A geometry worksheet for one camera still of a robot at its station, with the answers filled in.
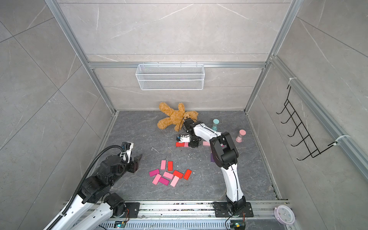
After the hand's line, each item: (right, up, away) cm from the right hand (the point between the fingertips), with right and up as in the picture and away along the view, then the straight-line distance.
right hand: (196, 141), depth 101 cm
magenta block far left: (-27, -17, -15) cm, 35 cm away
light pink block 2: (-21, -13, -12) cm, 28 cm away
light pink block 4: (-18, -18, -16) cm, 30 cm away
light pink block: (-7, -1, -3) cm, 8 cm away
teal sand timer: (+14, +14, 0) cm, 20 cm away
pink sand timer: (+31, +7, -5) cm, 32 cm away
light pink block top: (+7, -1, -3) cm, 8 cm away
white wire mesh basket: (-19, +46, -1) cm, 50 cm away
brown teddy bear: (-16, +17, +6) cm, 24 cm away
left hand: (-32, -2, -28) cm, 42 cm away
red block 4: (-6, -18, -15) cm, 24 cm away
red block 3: (-12, -18, -15) cm, 26 cm away
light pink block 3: (-25, -20, -17) cm, 36 cm away
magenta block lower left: (-20, -21, -17) cm, 34 cm away
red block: (-12, -2, -3) cm, 12 cm away
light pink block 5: (-14, -21, -18) cm, 31 cm away
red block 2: (-17, -14, -13) cm, 25 cm away
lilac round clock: (+43, -33, -30) cm, 62 cm away
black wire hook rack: (+47, +7, -38) cm, 61 cm away
